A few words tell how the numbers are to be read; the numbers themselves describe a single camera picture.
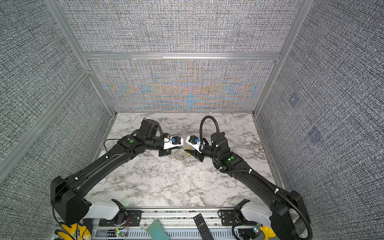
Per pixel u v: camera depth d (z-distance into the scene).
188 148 0.76
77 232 0.67
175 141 0.60
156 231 0.70
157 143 0.63
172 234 0.70
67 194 0.39
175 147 0.63
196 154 0.66
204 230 0.69
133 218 0.73
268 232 0.70
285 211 0.39
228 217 0.73
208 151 0.66
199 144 0.62
